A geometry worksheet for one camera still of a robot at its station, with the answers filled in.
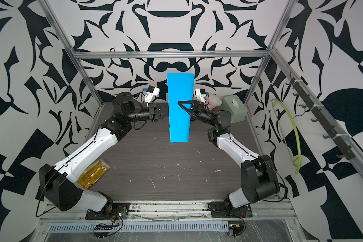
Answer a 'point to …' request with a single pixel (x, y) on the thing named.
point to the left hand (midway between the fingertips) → (173, 108)
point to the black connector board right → (237, 228)
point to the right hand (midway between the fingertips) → (178, 108)
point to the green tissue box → (234, 105)
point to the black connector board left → (102, 231)
